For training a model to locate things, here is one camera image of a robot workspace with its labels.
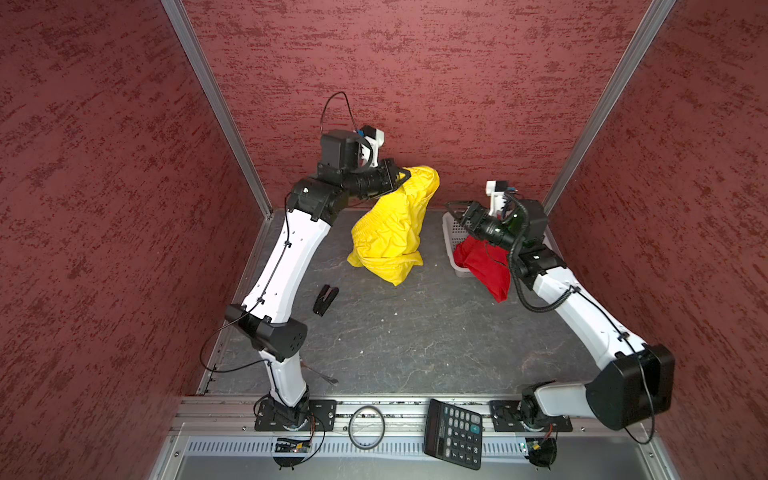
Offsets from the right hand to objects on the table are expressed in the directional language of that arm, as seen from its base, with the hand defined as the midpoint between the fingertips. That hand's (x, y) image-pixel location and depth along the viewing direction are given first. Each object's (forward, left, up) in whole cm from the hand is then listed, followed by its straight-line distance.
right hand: (444, 215), depth 73 cm
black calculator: (-42, 0, -33) cm, 54 cm away
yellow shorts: (-2, +15, -5) cm, 16 cm away
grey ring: (-41, +17, -34) cm, 56 cm away
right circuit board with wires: (-46, -23, -38) cm, 64 cm away
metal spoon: (-29, +31, -34) cm, 54 cm away
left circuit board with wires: (-44, +40, -38) cm, 71 cm away
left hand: (+1, +9, +10) cm, 13 cm away
